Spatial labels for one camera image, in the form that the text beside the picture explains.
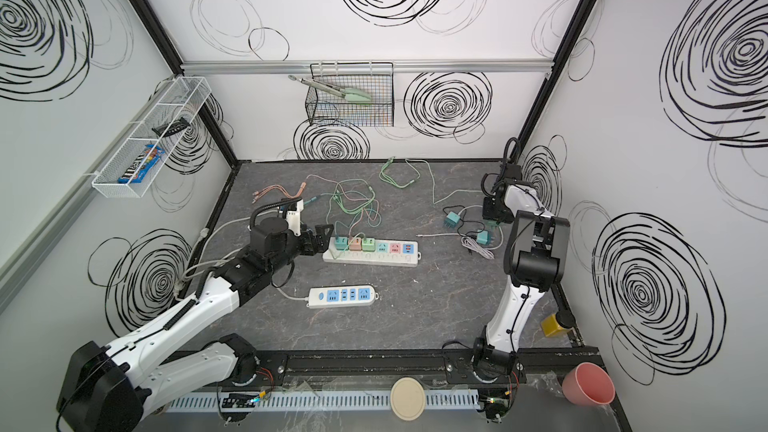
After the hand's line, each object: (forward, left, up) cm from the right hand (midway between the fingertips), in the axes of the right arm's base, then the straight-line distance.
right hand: (497, 213), depth 98 cm
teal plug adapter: (-13, +50, +2) cm, 52 cm away
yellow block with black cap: (-35, -6, +3) cm, 36 cm away
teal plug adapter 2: (0, +15, -4) cm, 15 cm away
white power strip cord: (-7, +101, -8) cm, 101 cm away
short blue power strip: (-28, +51, -2) cm, 58 cm away
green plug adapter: (-7, +5, -3) cm, 9 cm away
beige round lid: (-51, +31, +2) cm, 60 cm away
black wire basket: (+34, +58, +17) cm, 70 cm away
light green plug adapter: (-13, +42, +2) cm, 44 cm away
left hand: (-14, +53, +14) cm, 57 cm away
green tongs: (+24, +49, +30) cm, 63 cm away
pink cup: (-48, -7, +5) cm, 49 cm away
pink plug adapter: (-13, +46, +2) cm, 48 cm away
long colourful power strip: (-14, +37, -2) cm, 39 cm away
